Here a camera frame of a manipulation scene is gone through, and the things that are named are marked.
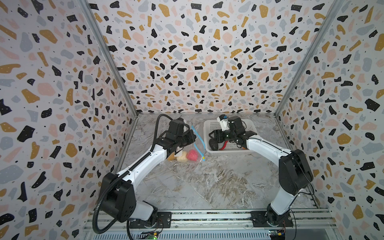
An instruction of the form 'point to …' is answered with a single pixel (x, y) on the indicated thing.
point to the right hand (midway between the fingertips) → (211, 131)
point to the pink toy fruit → (192, 155)
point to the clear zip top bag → (198, 145)
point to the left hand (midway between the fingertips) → (197, 133)
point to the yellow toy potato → (171, 157)
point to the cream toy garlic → (183, 158)
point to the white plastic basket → (250, 125)
